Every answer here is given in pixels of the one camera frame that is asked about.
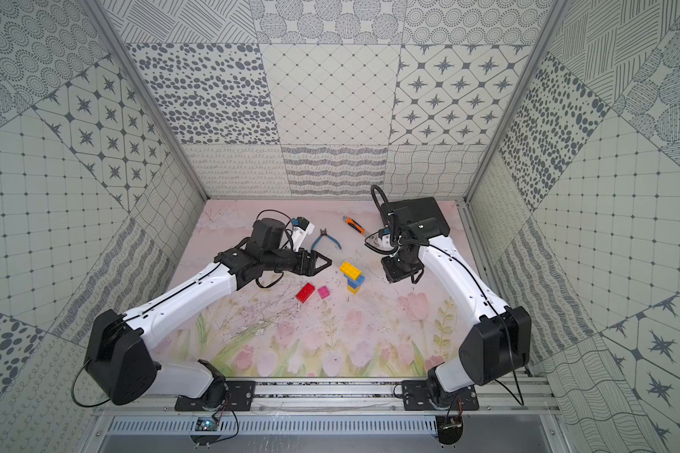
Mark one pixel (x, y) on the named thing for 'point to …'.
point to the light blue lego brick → (355, 283)
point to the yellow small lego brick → (353, 291)
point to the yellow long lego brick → (350, 270)
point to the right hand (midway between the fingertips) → (398, 278)
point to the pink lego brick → (323, 292)
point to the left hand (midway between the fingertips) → (331, 264)
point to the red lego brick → (305, 293)
